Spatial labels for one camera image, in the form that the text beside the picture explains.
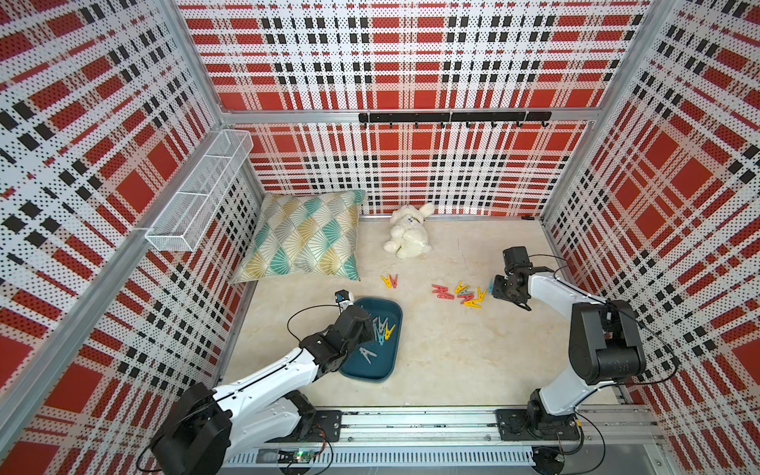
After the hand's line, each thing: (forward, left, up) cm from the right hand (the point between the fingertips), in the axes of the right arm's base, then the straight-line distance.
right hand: (506, 290), depth 94 cm
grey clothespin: (-11, +40, -3) cm, 42 cm away
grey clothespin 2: (-19, +45, -2) cm, 49 cm away
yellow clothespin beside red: (+6, +39, -3) cm, 40 cm away
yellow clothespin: (-13, +38, -2) cm, 40 cm away
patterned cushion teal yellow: (+15, +63, +12) cm, 66 cm away
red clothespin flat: (+2, +20, -4) cm, 20 cm away
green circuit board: (-43, +62, -4) cm, 76 cm away
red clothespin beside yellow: (+6, +37, -4) cm, 37 cm away
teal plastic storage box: (-21, +41, -3) cm, 46 cm away
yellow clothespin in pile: (-3, +10, -4) cm, 11 cm away
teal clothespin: (-14, +40, -3) cm, 43 cm away
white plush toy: (+19, +31, +6) cm, 37 cm away
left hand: (-11, +43, +3) cm, 45 cm away
